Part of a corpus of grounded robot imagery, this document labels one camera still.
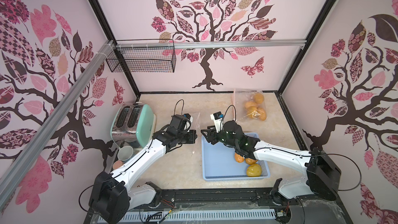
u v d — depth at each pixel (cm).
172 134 60
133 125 81
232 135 58
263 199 73
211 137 68
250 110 99
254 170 78
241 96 106
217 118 67
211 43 93
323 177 42
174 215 70
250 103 103
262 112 97
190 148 91
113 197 38
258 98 101
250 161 81
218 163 90
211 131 68
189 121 64
